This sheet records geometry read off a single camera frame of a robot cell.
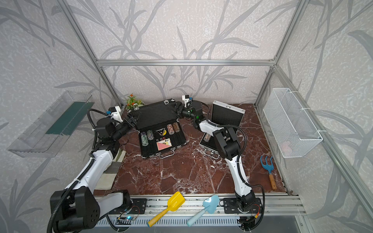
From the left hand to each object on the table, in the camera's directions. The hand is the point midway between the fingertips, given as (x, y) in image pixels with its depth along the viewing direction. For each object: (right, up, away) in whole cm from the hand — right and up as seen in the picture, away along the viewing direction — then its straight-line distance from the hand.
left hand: (139, 115), depth 77 cm
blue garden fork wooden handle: (+75, -32, +9) cm, 83 cm away
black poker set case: (+5, -11, +25) cm, 27 cm away
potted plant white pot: (-13, +8, +21) cm, 26 cm away
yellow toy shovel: (+19, -46, -2) cm, 50 cm away
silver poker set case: (+49, 0, +17) cm, 52 cm away
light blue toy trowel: (+38, -47, -3) cm, 60 cm away
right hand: (+14, +5, +12) cm, 19 cm away
